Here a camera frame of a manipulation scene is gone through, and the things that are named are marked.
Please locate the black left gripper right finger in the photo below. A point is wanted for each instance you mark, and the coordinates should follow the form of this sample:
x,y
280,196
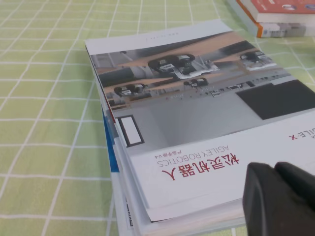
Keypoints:
x,y
293,190

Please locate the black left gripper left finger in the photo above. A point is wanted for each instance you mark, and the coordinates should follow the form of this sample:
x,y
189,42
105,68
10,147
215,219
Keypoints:
x,y
258,206

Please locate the white Agilex Robotics manual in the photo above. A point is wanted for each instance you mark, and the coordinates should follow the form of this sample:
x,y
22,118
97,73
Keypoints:
x,y
193,106

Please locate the white book stack under manual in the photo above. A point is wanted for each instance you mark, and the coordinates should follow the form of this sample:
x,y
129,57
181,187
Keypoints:
x,y
132,216

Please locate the orange spine lower book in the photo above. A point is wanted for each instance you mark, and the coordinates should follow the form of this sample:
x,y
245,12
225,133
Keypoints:
x,y
270,30

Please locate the red orange book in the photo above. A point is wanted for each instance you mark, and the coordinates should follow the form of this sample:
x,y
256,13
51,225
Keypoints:
x,y
280,11

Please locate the green checkered tablecloth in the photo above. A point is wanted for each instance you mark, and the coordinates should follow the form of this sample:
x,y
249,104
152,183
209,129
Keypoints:
x,y
55,177

